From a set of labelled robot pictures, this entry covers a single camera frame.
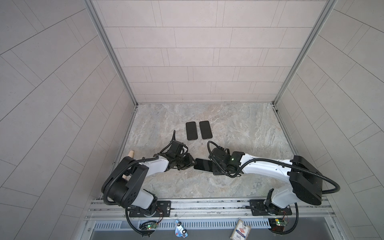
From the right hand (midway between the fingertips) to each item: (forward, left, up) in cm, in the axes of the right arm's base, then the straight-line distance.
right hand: (213, 173), depth 81 cm
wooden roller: (+14, +47, +3) cm, 49 cm away
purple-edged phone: (+29, +11, +1) cm, 31 cm away
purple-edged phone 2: (+31, +1, -2) cm, 31 cm away
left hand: (+7, +7, 0) cm, 10 cm away
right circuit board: (-24, -27, -3) cm, 36 cm away
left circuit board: (-22, +29, +3) cm, 37 cm away
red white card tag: (-26, -9, 0) cm, 27 cm away
